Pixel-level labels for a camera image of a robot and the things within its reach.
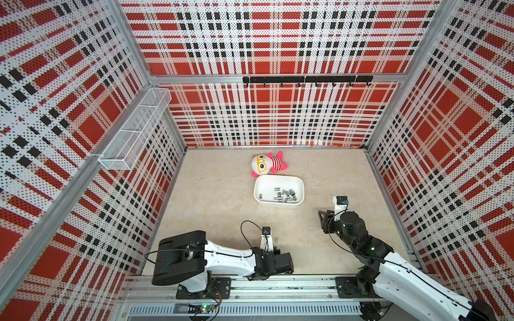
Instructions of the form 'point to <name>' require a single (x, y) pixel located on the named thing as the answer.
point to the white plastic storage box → (279, 191)
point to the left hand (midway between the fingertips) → (275, 249)
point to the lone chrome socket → (260, 196)
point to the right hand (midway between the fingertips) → (325, 211)
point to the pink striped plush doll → (262, 164)
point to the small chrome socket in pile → (276, 239)
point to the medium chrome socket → (287, 193)
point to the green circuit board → (207, 308)
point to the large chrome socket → (292, 194)
